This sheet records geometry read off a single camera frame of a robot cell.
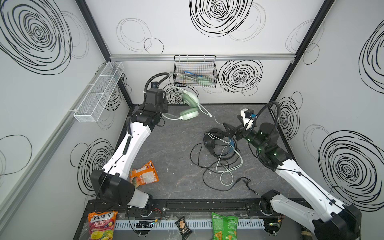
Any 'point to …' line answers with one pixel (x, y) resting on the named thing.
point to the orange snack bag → (144, 175)
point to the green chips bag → (224, 227)
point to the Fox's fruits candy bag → (101, 225)
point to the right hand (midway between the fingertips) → (230, 119)
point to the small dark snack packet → (180, 224)
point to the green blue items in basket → (191, 78)
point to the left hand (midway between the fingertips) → (160, 100)
